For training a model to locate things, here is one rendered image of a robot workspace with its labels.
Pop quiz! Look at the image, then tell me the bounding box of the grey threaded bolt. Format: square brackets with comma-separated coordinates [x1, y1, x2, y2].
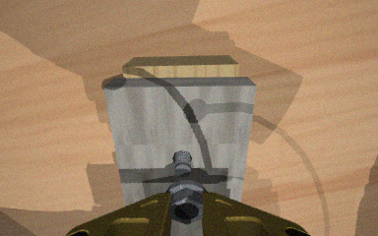
[174, 150, 191, 178]

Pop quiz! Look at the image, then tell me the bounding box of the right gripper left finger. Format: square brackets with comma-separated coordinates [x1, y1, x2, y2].
[65, 193, 171, 236]

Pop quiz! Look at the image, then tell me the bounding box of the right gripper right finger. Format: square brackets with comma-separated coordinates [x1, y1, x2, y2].
[202, 192, 310, 236]

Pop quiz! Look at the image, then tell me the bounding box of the light wooden plank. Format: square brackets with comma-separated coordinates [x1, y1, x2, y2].
[122, 55, 239, 78]

